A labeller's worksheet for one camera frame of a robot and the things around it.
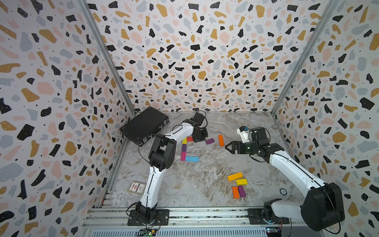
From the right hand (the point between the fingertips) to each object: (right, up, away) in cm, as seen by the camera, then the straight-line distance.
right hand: (232, 146), depth 83 cm
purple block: (-11, +1, +21) cm, 23 cm away
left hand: (-12, +3, +16) cm, 20 cm away
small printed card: (-53, -23, -2) cm, 58 cm away
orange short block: (+2, -26, -1) cm, 26 cm away
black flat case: (-58, +12, +21) cm, 63 cm away
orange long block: (-2, +1, +23) cm, 23 cm away
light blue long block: (-23, -10, +12) cm, 27 cm away
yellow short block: (+6, -21, +3) cm, 22 cm away
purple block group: (-29, -3, +17) cm, 34 cm away
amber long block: (+3, -18, +4) cm, 19 cm away
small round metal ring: (+29, -25, 0) cm, 38 cm away
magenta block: (-29, -8, +12) cm, 33 cm away
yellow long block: (-29, +1, +20) cm, 35 cm away
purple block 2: (+5, -25, -1) cm, 25 cm away
